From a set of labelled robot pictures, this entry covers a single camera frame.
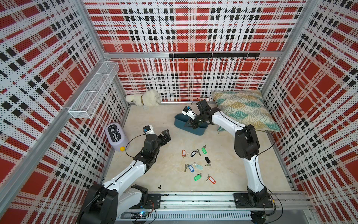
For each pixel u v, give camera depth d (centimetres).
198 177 82
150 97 111
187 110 84
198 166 86
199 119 83
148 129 74
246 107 96
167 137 77
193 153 91
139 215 70
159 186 79
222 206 73
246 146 57
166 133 79
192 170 85
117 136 88
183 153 92
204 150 93
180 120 93
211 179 82
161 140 68
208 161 89
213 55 88
